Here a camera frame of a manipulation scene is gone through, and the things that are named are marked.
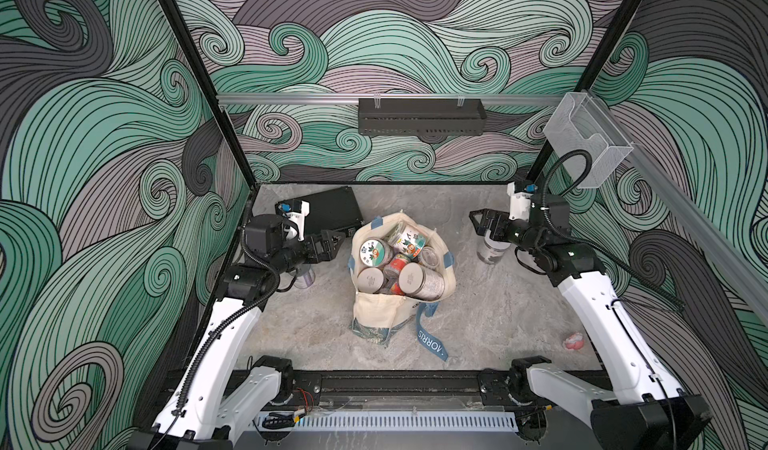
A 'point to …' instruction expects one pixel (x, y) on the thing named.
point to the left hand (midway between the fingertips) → (330, 234)
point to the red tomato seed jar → (394, 266)
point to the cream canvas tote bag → (380, 318)
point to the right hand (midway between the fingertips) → (485, 216)
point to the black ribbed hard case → (330, 211)
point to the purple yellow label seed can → (305, 276)
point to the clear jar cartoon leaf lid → (406, 238)
